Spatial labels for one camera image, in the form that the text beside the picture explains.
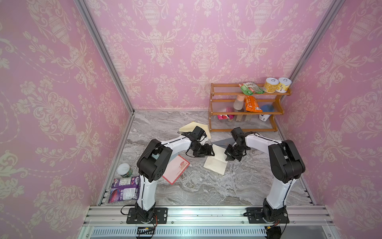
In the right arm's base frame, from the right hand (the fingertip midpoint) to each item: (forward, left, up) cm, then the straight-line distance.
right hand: (225, 158), depth 94 cm
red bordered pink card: (-4, +31, -1) cm, 31 cm away
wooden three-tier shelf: (+28, -15, +16) cm, 36 cm away
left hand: (+1, +10, +3) cm, 10 cm away
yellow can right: (+29, -36, +32) cm, 56 cm away
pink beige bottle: (+29, -12, +19) cm, 37 cm away
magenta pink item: (+28, -4, +8) cm, 30 cm away
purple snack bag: (-17, +58, +3) cm, 60 cm away
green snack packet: (+28, -16, +32) cm, 45 cm away
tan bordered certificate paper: (-3, +5, -1) cm, 6 cm away
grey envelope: (+11, -1, 0) cm, 11 cm away
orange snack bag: (+29, -21, +18) cm, 40 cm away
